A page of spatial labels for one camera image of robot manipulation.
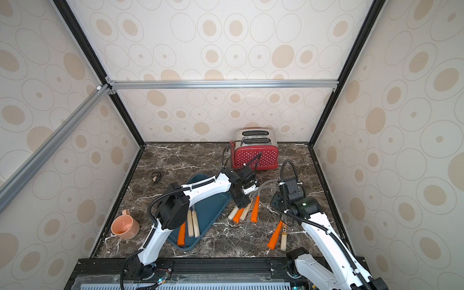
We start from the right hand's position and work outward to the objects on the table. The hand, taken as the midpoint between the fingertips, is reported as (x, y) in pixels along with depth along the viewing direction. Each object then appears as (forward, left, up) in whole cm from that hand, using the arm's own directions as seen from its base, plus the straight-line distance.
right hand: (281, 201), depth 79 cm
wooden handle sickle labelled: (-12, -2, -13) cm, 18 cm away
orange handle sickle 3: (-15, +44, -10) cm, 47 cm away
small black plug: (+16, +65, -9) cm, 68 cm away
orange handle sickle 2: (-2, +11, -12) cm, 17 cm away
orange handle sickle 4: (-13, +3, -13) cm, 18 cm away
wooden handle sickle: (-1, +21, -10) cm, 24 cm away
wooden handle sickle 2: (0, +15, -11) cm, 19 cm away
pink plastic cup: (-11, +71, -10) cm, 73 cm away
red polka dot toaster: (+27, +10, +5) cm, 29 cm away
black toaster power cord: (+27, +26, +2) cm, 38 cm away
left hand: (+4, +15, -9) cm, 18 cm away
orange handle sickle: (-2, +20, -12) cm, 23 cm away
